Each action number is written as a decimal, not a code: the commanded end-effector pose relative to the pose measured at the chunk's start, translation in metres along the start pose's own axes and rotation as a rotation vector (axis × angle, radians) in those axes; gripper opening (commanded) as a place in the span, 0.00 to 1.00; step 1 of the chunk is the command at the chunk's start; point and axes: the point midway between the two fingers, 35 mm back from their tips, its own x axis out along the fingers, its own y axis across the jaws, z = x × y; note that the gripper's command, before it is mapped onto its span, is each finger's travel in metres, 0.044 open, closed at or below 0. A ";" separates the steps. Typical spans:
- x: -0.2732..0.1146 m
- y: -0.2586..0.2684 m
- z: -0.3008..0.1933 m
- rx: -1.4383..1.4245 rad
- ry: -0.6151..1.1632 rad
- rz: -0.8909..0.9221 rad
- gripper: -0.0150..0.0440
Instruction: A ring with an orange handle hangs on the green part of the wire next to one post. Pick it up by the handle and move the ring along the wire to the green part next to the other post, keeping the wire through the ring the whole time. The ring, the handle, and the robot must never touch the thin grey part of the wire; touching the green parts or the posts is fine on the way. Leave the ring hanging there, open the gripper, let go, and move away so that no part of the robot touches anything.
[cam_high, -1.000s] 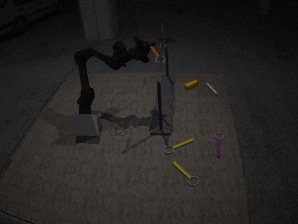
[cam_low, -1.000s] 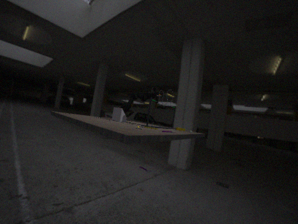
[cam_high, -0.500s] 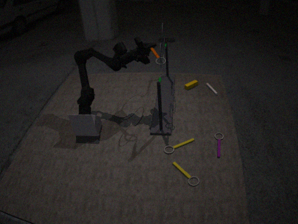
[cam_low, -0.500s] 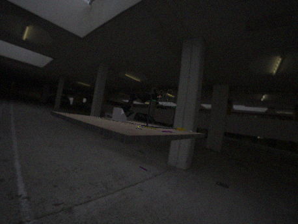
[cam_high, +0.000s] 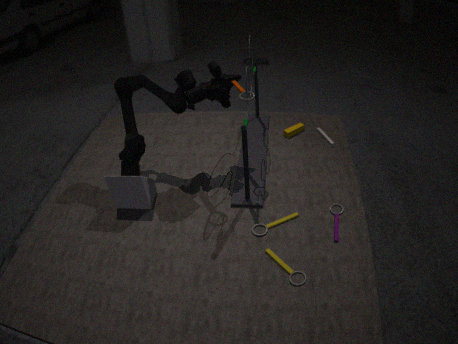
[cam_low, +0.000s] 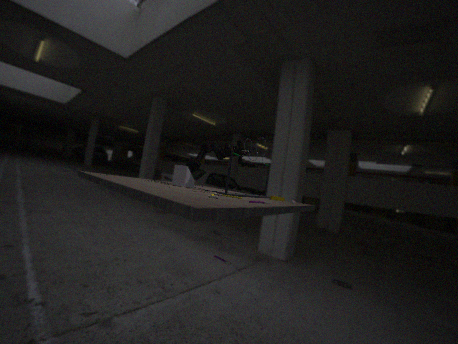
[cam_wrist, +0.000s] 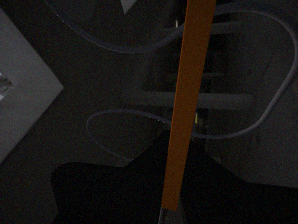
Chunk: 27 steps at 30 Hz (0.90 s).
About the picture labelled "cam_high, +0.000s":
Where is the grey flat bar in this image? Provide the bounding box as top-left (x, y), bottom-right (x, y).
top-left (316, 128), bottom-right (334, 147)

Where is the orange handle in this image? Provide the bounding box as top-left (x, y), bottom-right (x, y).
top-left (231, 80), bottom-right (255, 100)

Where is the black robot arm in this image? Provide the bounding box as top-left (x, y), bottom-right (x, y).
top-left (114, 70), bottom-right (230, 176)

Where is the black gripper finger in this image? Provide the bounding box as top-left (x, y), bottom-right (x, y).
top-left (222, 77), bottom-right (241, 94)
top-left (221, 74), bottom-right (241, 84)

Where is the grey loop with yellow handle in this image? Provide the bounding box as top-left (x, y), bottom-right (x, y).
top-left (265, 248), bottom-right (307, 286)
top-left (251, 212), bottom-right (299, 236)

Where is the yellow rectangular block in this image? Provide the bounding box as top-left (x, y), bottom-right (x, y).
top-left (283, 122), bottom-right (304, 138)

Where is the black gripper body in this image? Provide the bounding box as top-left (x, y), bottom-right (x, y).
top-left (200, 61), bottom-right (231, 108)

